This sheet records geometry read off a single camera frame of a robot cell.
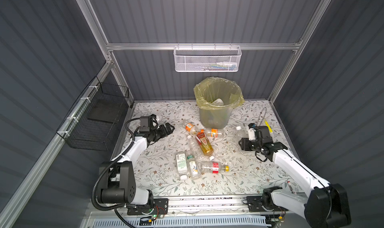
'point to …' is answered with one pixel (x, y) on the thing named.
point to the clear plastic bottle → (240, 134)
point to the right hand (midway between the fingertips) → (245, 143)
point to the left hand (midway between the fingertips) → (168, 130)
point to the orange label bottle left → (191, 127)
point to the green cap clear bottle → (194, 166)
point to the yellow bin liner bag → (217, 93)
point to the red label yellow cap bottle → (213, 167)
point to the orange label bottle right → (214, 132)
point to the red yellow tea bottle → (206, 146)
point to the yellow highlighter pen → (268, 126)
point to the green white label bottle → (181, 161)
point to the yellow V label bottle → (218, 102)
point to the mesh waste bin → (215, 119)
